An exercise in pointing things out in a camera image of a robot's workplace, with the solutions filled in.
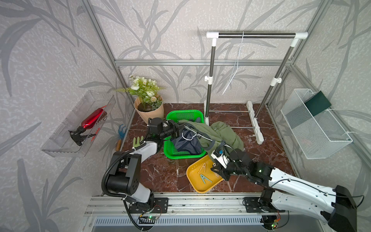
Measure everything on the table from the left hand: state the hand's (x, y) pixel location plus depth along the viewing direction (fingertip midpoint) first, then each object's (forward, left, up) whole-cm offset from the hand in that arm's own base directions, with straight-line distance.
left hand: (186, 123), depth 83 cm
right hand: (-23, -14, -8) cm, 28 cm away
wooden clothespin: (-18, -11, -20) cm, 29 cm away
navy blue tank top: (-5, -1, -12) cm, 13 cm away
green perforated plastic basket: (-8, +11, -20) cm, 24 cm away
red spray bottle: (-17, +46, +13) cm, 50 cm away
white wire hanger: (-3, -7, -7) cm, 10 cm away
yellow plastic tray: (-25, -5, -19) cm, 32 cm away
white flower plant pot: (+21, +27, -4) cm, 34 cm away
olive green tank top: (-4, -18, -8) cm, 21 cm away
